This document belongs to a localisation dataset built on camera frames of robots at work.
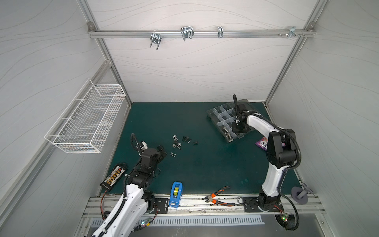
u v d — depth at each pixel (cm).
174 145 95
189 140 98
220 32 78
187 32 77
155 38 79
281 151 51
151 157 60
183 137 99
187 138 98
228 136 99
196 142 96
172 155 91
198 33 78
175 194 73
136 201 52
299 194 76
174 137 99
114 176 82
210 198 75
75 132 64
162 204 74
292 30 76
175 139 98
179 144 96
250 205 74
